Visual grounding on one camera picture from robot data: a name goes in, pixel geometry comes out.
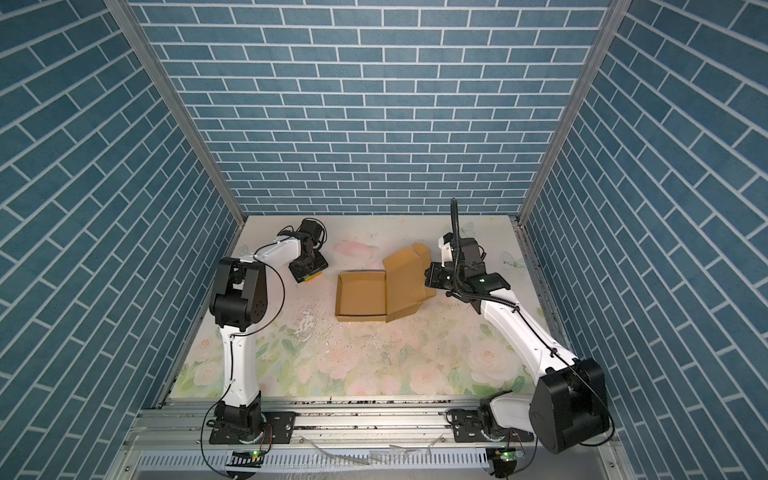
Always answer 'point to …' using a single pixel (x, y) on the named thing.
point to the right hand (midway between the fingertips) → (422, 268)
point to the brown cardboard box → (385, 295)
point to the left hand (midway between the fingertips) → (317, 270)
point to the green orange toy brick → (308, 278)
